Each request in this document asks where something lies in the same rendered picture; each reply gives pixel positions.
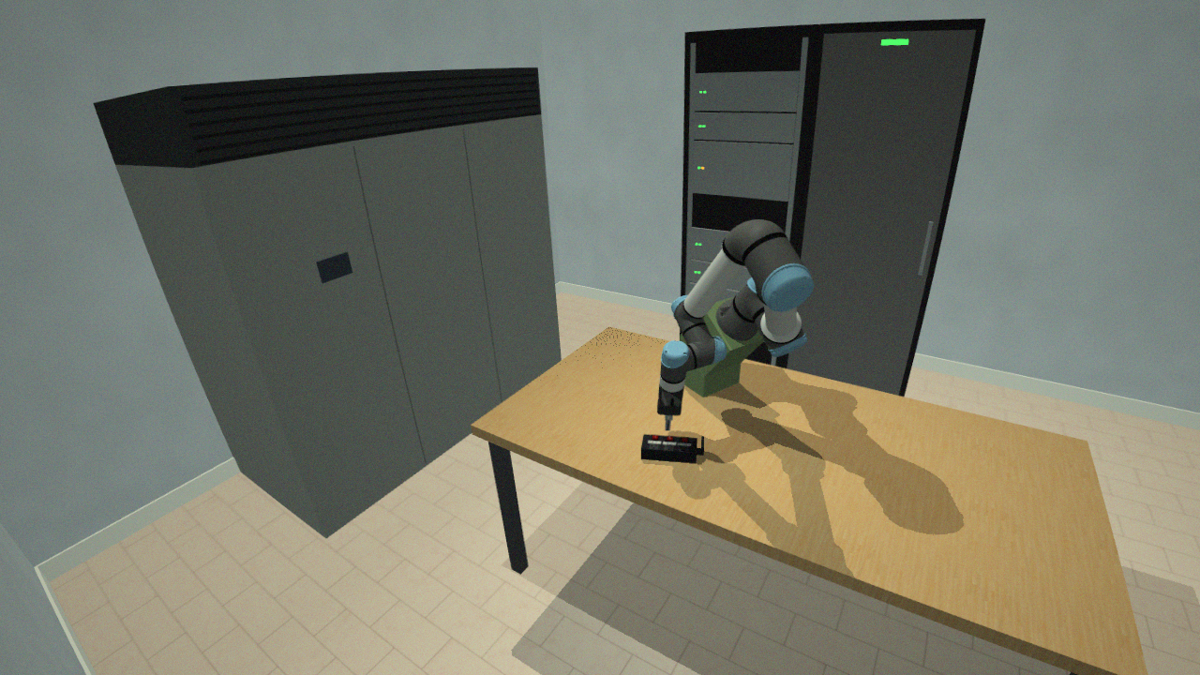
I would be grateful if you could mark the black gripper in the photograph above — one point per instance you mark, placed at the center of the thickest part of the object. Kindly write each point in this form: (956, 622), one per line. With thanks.
(666, 399)

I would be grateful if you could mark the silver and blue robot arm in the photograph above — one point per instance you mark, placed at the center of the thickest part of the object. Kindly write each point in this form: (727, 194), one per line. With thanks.
(780, 277)

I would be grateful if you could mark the black power strip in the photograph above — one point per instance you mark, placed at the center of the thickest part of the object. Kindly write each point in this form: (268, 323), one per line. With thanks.
(670, 448)

